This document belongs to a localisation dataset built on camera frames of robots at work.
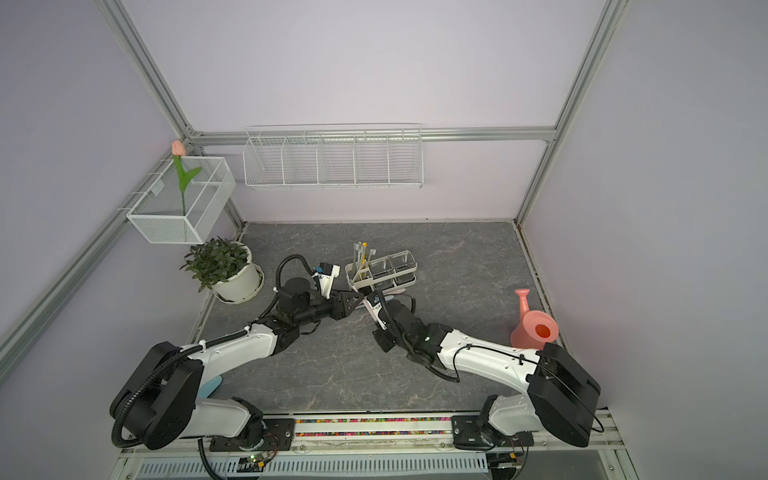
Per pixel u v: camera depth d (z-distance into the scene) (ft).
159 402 1.38
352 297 2.48
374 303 2.32
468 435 2.42
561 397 1.37
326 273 2.48
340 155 3.26
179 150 2.78
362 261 3.08
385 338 2.37
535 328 2.64
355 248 2.93
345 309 2.48
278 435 2.41
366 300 2.37
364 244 2.99
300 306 2.24
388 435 2.46
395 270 3.10
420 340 2.00
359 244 2.98
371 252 2.92
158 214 2.45
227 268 2.85
